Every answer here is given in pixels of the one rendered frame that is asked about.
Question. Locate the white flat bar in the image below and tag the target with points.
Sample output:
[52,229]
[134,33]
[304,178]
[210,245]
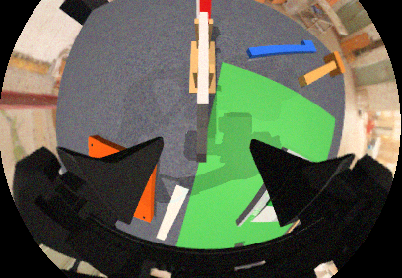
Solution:
[175,203]

